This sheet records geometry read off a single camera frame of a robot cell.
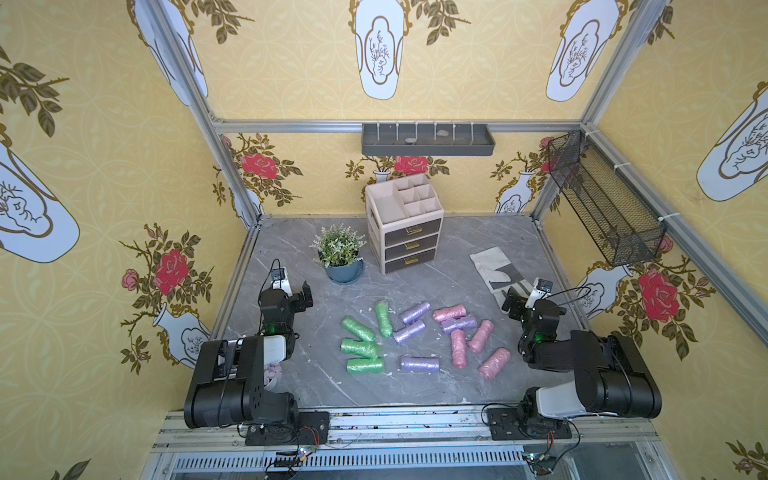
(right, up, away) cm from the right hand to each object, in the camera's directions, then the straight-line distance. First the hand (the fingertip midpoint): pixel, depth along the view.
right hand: (525, 292), depth 92 cm
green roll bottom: (-48, -19, -11) cm, 53 cm away
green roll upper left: (-51, -11, -4) cm, 52 cm away
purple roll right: (-19, -9, -2) cm, 21 cm away
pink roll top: (-25, -6, -2) cm, 26 cm away
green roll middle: (-49, -14, -9) cm, 52 cm away
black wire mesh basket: (+23, +20, -9) cm, 32 cm away
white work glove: (-3, +5, +11) cm, 13 cm away
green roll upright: (-43, -10, -2) cm, 44 cm away
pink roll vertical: (-22, -15, -7) cm, 27 cm away
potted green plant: (-57, +13, -4) cm, 59 cm away
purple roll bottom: (-33, -18, -11) cm, 39 cm away
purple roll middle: (-36, -11, -4) cm, 38 cm away
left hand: (-72, +3, 0) cm, 72 cm away
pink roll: (-12, -17, -10) cm, 23 cm away
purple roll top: (-31, -5, +1) cm, 31 cm away
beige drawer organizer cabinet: (-38, +22, -5) cm, 44 cm away
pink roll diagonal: (-14, -11, -4) cm, 19 cm away
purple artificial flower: (-72, -17, -17) cm, 76 cm away
